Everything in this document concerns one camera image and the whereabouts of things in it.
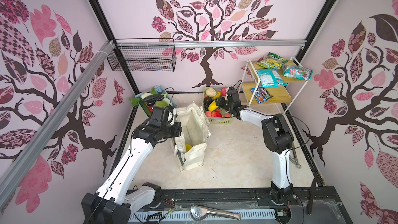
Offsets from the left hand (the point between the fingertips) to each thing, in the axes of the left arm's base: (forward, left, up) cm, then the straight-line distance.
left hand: (181, 131), depth 76 cm
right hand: (+30, -20, -7) cm, 37 cm away
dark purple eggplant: (+33, +25, -12) cm, 43 cm away
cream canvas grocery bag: (+7, -7, -13) cm, 16 cm away
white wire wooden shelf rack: (+24, -61, +12) cm, 67 cm away
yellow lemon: (-7, -4, -2) cm, 8 cm away
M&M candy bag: (+29, -49, -3) cm, 57 cm away
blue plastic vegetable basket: (+45, +25, -14) cm, 53 cm away
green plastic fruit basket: (+19, -19, -12) cm, 30 cm away
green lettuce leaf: (+30, +36, -11) cm, 48 cm away
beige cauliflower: (+39, -17, -12) cm, 44 cm away
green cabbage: (+29, +18, -12) cm, 36 cm away
